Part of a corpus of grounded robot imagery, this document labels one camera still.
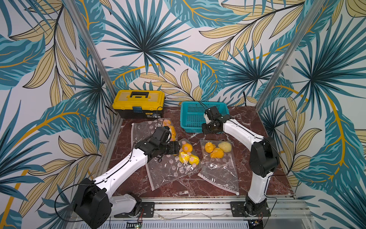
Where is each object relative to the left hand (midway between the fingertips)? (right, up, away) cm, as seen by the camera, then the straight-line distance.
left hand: (174, 149), depth 80 cm
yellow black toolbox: (-26, +28, +21) cm, 44 cm away
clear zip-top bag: (+28, -14, +6) cm, 32 cm away
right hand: (+19, +11, +14) cm, 26 cm away
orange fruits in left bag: (-7, +15, +21) cm, 26 cm away
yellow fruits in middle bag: (+6, -6, +6) cm, 10 cm away
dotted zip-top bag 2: (-26, +9, +23) cm, 36 cm away
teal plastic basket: (+12, +21, +34) cm, 42 cm away
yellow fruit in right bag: (+22, 0, +11) cm, 24 cm away
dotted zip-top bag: (-5, -13, +8) cm, 16 cm away
